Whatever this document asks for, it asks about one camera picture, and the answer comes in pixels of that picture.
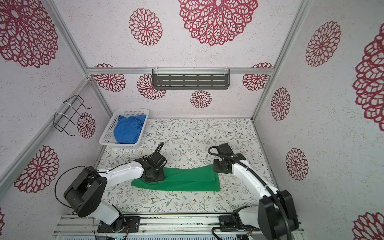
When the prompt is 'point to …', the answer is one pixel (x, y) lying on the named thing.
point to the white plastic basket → (107, 137)
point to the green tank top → (201, 178)
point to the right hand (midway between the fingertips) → (217, 165)
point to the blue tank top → (127, 130)
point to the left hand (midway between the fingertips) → (160, 179)
